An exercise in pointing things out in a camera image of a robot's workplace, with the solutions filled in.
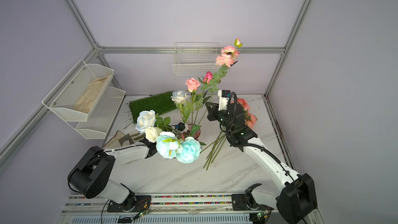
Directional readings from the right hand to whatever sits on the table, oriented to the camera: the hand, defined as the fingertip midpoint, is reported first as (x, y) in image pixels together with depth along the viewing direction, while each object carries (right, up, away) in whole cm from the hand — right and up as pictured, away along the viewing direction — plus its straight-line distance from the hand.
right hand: (208, 105), depth 75 cm
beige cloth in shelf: (-62, +2, +2) cm, 62 cm away
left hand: (-9, -18, +8) cm, 22 cm away
